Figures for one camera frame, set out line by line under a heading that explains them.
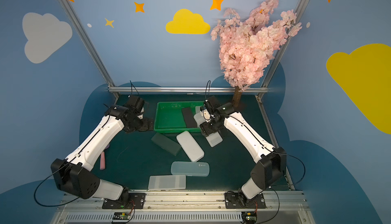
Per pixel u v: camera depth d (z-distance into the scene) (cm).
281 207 73
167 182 79
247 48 66
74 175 40
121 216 72
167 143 94
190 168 85
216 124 67
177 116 109
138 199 75
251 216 73
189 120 106
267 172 42
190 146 94
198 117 82
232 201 74
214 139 77
